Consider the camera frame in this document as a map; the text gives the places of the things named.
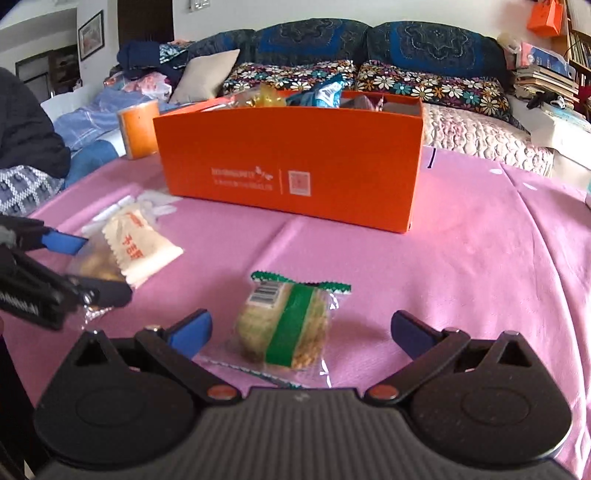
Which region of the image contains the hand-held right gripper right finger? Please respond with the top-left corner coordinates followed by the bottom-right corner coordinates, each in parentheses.
top-left (364, 310), bottom-right (539, 407)

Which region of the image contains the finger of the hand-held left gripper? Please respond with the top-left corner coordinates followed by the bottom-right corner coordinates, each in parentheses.
top-left (0, 215), bottom-right (89, 256)
top-left (65, 276), bottom-right (134, 309)

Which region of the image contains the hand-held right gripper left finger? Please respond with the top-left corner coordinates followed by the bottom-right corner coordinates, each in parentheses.
top-left (68, 309), bottom-right (242, 407)

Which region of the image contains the cream red-print snack packet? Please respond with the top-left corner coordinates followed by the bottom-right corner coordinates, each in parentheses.
top-left (67, 205), bottom-right (184, 319)

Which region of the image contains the green-banded rice cake packet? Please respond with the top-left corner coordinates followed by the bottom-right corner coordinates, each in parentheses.
top-left (196, 270), bottom-right (352, 388)

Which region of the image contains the orange cardboard box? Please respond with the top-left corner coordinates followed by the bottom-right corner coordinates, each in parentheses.
top-left (153, 90), bottom-right (424, 234)

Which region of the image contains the dark red snack packet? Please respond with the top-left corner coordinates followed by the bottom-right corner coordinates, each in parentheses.
top-left (342, 95), bottom-right (386, 112)

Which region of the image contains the gold translucent snack packet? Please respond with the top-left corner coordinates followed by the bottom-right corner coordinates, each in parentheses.
top-left (238, 83), bottom-right (289, 108)

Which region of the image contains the blue snack packet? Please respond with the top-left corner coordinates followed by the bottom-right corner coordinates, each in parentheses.
top-left (291, 74), bottom-right (345, 108)

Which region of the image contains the blue white patterned cloth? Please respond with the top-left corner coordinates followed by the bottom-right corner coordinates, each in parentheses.
top-left (0, 166), bottom-right (65, 217)

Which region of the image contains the pink daisy tablecloth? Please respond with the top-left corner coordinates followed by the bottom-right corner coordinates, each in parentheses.
top-left (0, 145), bottom-right (591, 480)

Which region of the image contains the blue white blanket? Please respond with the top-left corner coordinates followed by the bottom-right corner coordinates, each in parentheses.
top-left (53, 88), bottom-right (130, 176)

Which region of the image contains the dark cloth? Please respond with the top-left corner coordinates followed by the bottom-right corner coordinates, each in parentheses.
top-left (0, 67), bottom-right (71, 178)

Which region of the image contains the orange white canister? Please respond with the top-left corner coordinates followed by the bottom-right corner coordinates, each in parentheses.
top-left (116, 100), bottom-right (161, 160)

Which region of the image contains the pink floral clothing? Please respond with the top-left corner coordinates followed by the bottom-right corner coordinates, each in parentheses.
top-left (104, 69), bottom-right (171, 100)

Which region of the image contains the dark blue clothing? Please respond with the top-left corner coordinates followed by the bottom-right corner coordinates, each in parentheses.
top-left (116, 41), bottom-right (185, 81)

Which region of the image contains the beige quilted sofa cover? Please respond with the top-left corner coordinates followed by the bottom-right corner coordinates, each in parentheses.
top-left (422, 102), bottom-right (555, 178)

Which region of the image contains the small framed picture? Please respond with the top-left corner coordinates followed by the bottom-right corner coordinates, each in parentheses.
top-left (78, 10), bottom-right (105, 62)

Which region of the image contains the beige cushion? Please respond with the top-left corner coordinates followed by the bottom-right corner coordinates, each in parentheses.
top-left (168, 48), bottom-right (241, 104)

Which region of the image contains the floral cushion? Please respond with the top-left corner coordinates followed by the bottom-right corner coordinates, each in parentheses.
top-left (222, 60), bottom-right (358, 93)
top-left (355, 60), bottom-right (513, 123)

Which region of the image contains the blue patterned sofa cushion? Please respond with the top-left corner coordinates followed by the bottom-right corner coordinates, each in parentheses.
top-left (185, 30), bottom-right (257, 63)
top-left (254, 21), bottom-right (370, 65)
top-left (367, 21), bottom-right (509, 84)

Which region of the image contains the white box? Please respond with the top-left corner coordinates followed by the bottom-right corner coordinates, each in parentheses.
top-left (526, 95), bottom-right (591, 158)

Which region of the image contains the small black object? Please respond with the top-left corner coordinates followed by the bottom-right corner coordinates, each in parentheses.
top-left (526, 90), bottom-right (561, 110)

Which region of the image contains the stack of books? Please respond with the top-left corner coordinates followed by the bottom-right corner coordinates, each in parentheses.
top-left (515, 41), bottom-right (580, 97)

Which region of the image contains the wooden bookshelf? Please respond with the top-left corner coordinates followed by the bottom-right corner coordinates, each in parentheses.
top-left (566, 0), bottom-right (591, 88)

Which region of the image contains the orange paper bag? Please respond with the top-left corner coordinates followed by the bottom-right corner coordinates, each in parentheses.
top-left (526, 0), bottom-right (568, 38)

